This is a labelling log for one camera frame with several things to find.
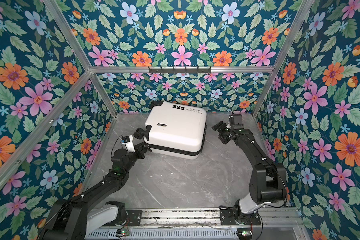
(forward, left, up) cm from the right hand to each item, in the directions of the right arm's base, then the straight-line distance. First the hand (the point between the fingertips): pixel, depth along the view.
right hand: (215, 129), depth 88 cm
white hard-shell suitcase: (-4, +23, +3) cm, 23 cm away
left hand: (-8, +40, +1) cm, 41 cm away
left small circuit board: (-49, +46, -18) cm, 70 cm away
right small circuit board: (-49, -11, -19) cm, 54 cm away
